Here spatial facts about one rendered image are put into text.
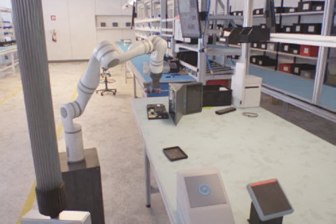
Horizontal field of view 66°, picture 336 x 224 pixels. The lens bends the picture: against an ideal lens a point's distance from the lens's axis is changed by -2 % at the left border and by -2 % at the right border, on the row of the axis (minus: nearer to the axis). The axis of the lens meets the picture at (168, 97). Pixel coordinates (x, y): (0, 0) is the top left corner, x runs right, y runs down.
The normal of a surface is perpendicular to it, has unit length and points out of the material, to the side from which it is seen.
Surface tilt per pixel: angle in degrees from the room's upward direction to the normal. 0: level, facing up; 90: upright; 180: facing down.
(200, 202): 30
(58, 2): 90
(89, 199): 90
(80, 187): 90
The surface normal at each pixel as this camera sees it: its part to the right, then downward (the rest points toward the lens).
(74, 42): 0.23, 0.26
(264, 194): 0.15, -0.69
